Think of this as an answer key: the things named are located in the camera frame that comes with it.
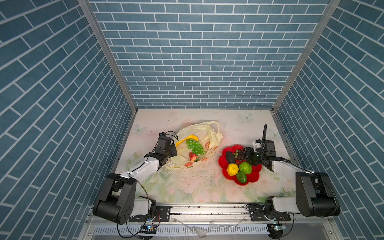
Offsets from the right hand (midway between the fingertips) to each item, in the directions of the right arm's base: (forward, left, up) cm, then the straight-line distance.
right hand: (242, 153), depth 91 cm
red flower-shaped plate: (-14, -5, -1) cm, 14 cm away
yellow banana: (+10, +33, 0) cm, 34 cm away
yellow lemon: (-12, +7, +2) cm, 14 cm away
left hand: (-1, +41, +2) cm, 41 cm away
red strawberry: (-5, +30, 0) cm, 31 cm away
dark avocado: (-3, +7, 0) cm, 8 cm away
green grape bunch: (+3, +29, -1) cm, 29 cm away
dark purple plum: (-7, -5, +9) cm, 12 cm away
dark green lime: (-15, +2, +1) cm, 15 cm away
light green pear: (-9, -1, +1) cm, 9 cm away
